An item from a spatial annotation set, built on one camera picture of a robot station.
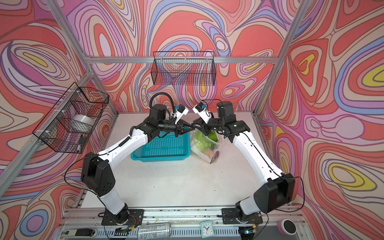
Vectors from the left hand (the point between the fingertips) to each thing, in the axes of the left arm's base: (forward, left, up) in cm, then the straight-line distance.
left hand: (194, 128), depth 73 cm
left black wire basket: (+1, +63, 0) cm, 63 cm away
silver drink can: (-41, +18, -23) cm, 50 cm away
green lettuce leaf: (-4, -6, -7) cm, 10 cm away
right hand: (+1, -1, 0) cm, 1 cm away
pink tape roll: (-39, -42, -23) cm, 62 cm away
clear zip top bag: (-8, -7, -14) cm, 17 cm away
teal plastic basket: (+6, +18, -29) cm, 35 cm away
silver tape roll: (0, +54, +4) cm, 54 cm away
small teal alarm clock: (-40, -6, -27) cm, 48 cm away
